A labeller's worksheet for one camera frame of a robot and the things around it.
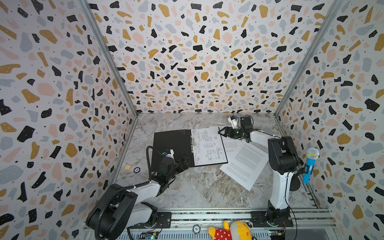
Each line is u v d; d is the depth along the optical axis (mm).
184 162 796
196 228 716
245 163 948
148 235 702
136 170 904
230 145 1030
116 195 417
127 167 907
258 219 736
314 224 750
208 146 1028
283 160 556
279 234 716
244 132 816
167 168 687
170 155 814
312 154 690
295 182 852
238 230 652
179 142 1040
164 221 736
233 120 948
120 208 428
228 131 922
